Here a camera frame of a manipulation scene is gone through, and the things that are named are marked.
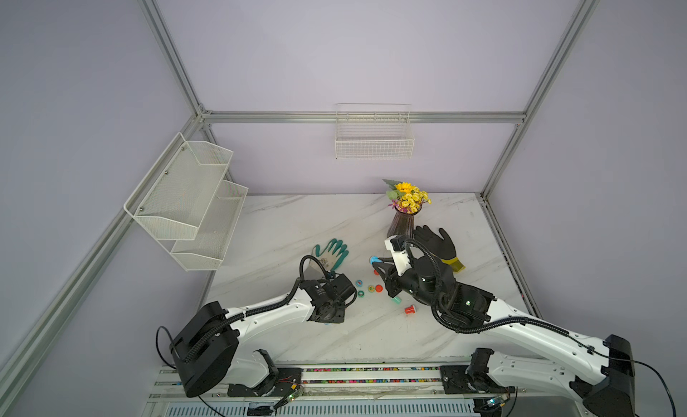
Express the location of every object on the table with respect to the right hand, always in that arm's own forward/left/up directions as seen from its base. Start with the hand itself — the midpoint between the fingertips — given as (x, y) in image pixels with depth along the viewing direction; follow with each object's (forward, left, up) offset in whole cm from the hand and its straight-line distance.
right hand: (378, 265), depth 72 cm
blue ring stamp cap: (+6, +5, -22) cm, 24 cm away
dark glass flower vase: (+22, -11, -9) cm, 26 cm away
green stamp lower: (-1, -7, -22) cm, 23 cm away
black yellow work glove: (+19, -28, -22) cm, 41 cm away
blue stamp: (0, +1, +3) cm, 3 cm away
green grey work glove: (+16, +14, -21) cm, 30 cm away
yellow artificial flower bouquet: (+23, -11, +3) cm, 26 cm away
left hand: (-7, +14, -20) cm, 25 cm away
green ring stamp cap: (+2, +4, -22) cm, 23 cm away
